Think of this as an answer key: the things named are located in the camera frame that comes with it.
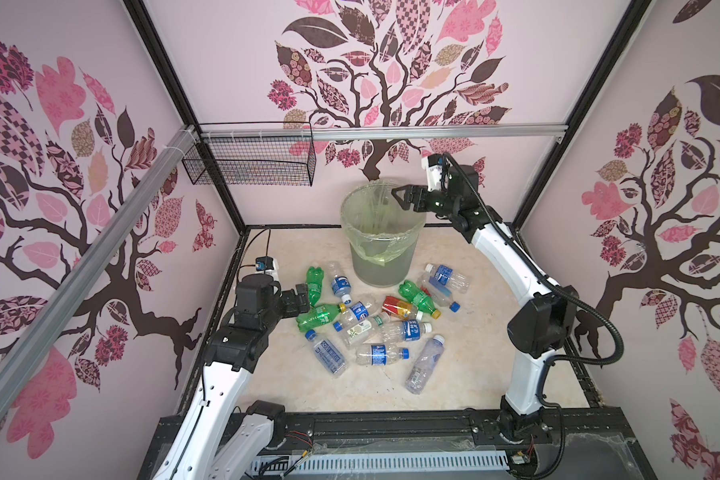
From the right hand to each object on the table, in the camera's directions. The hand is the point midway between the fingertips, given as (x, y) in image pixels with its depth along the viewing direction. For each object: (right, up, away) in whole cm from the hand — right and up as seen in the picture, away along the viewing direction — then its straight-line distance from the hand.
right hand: (404, 185), depth 80 cm
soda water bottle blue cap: (-21, -48, +2) cm, 52 cm away
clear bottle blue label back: (-19, -29, +17) cm, 39 cm away
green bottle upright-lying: (-28, -27, +18) cm, 43 cm away
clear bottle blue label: (+17, -28, +19) cm, 38 cm away
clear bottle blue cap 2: (+14, -32, +18) cm, 40 cm away
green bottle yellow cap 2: (+7, -34, +13) cm, 37 cm away
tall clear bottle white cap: (+6, -51, +3) cm, 51 cm away
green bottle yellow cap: (-25, -38, +10) cm, 47 cm away
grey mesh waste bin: (-9, -26, +24) cm, 37 cm away
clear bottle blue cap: (-16, -39, +10) cm, 43 cm away
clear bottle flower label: (-13, -41, +6) cm, 44 cm away
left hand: (-29, -29, -6) cm, 42 cm away
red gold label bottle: (0, -36, +11) cm, 38 cm away
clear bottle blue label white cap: (+1, -42, +6) cm, 42 cm away
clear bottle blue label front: (-7, -47, +2) cm, 47 cm away
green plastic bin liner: (-6, -8, +26) cm, 28 cm away
